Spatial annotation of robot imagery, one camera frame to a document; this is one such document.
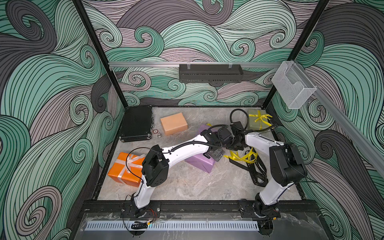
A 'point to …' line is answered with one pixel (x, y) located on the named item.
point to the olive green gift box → (253, 125)
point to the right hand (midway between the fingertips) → (228, 146)
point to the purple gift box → (200, 161)
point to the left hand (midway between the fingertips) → (211, 147)
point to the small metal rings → (155, 131)
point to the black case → (137, 124)
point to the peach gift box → (174, 124)
